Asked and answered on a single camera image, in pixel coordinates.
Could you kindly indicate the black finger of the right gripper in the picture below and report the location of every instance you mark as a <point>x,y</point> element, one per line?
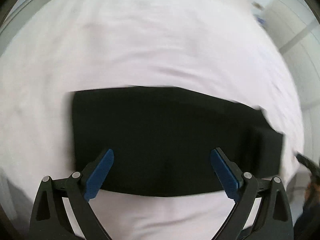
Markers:
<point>309,164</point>

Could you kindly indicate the left gripper left finger with black blue pad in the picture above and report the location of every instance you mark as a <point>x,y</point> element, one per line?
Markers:
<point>49,219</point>

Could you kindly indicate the left gripper right finger with black blue pad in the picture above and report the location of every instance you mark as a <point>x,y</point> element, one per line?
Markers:
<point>261,209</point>

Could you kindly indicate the black pants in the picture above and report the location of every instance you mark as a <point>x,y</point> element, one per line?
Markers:
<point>162,139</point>

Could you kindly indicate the white wardrobe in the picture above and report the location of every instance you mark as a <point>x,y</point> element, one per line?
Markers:
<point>295,31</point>

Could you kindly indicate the right wall switch plate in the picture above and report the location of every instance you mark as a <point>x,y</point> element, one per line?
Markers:
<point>258,6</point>

